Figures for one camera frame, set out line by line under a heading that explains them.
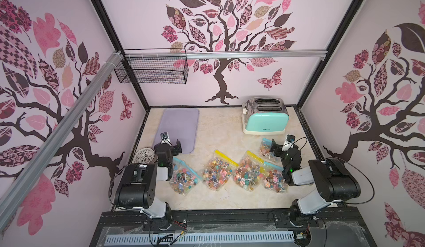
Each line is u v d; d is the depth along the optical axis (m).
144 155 0.92
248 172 0.87
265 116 0.95
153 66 0.95
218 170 0.87
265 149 0.96
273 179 0.84
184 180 0.85
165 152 0.71
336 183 0.45
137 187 0.45
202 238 0.70
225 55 0.93
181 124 1.11
